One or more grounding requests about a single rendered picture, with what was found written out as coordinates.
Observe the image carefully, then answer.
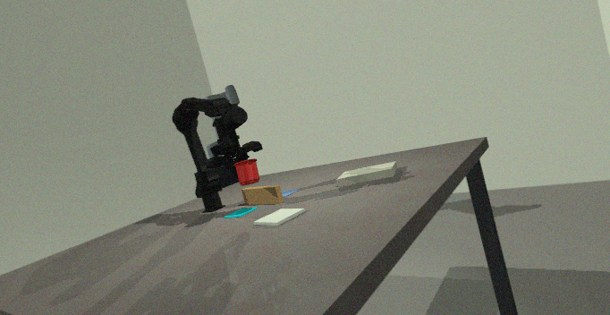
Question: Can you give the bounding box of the red translucent cup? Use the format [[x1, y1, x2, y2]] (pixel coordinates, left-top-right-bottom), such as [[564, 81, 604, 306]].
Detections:
[[234, 159, 259, 186]]

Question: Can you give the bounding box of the tan wooden bar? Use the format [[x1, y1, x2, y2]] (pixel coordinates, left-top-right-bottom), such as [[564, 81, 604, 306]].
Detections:
[[241, 185, 284, 205]]

